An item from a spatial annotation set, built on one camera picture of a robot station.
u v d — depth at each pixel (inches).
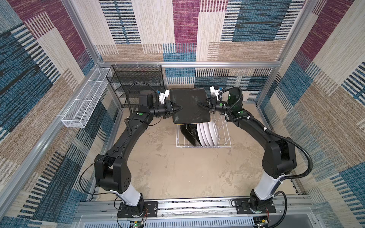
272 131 42.3
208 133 33.5
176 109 28.1
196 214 28.7
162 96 28.6
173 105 28.1
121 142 20.4
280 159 18.9
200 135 33.3
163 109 27.1
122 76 40.3
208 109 29.0
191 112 28.7
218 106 28.5
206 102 29.8
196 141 34.6
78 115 36.0
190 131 33.4
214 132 34.2
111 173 17.2
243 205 28.8
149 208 28.9
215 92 29.9
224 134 37.6
